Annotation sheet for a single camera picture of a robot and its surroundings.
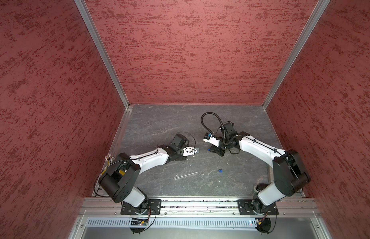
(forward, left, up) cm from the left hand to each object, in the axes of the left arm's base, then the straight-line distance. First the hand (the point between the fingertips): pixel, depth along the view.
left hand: (183, 149), depth 91 cm
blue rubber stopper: (-11, -23, -5) cm, 26 cm away
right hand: (-2, -18, +2) cm, 18 cm away
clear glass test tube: (-14, -3, -4) cm, 15 cm away
